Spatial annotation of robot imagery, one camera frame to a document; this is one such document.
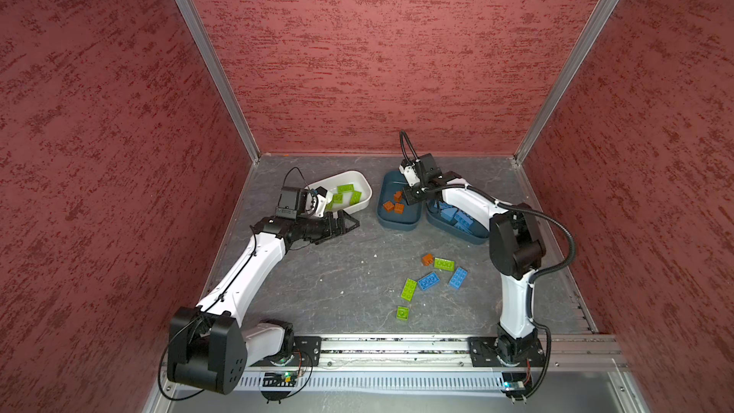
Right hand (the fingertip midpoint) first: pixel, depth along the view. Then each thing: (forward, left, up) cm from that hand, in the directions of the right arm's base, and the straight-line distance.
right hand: (405, 198), depth 98 cm
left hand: (-18, +19, +9) cm, 27 cm away
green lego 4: (-29, +1, -8) cm, 30 cm away
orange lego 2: (+1, +6, -6) cm, 9 cm away
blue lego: (-26, -15, -8) cm, 31 cm away
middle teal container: (+10, +4, -3) cm, 11 cm away
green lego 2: (+6, +18, -7) cm, 20 cm away
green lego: (+11, +22, -7) cm, 25 cm away
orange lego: (+2, +2, -2) cm, 4 cm away
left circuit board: (-50, +37, -8) cm, 63 cm away
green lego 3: (-21, -11, -8) cm, 25 cm away
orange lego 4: (-20, -6, -6) cm, 22 cm away
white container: (+9, +27, -1) cm, 28 cm away
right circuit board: (-53, -24, -9) cm, 59 cm away
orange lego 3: (0, +2, -7) cm, 7 cm away
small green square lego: (+4, +24, -5) cm, 25 cm away
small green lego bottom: (-35, +3, -9) cm, 37 cm away
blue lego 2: (-27, -5, -7) cm, 28 cm away
